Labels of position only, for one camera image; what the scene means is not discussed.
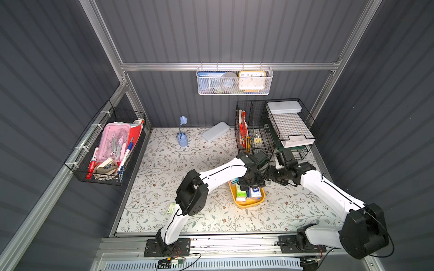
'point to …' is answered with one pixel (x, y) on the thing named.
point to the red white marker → (92, 165)
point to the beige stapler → (107, 167)
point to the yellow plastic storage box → (250, 202)
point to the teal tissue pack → (235, 181)
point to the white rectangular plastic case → (216, 131)
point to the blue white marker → (130, 146)
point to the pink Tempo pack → (241, 199)
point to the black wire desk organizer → (270, 126)
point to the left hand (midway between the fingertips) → (260, 191)
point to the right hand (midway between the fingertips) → (271, 175)
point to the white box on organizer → (278, 107)
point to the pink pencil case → (113, 142)
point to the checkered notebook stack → (291, 130)
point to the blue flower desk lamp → (182, 139)
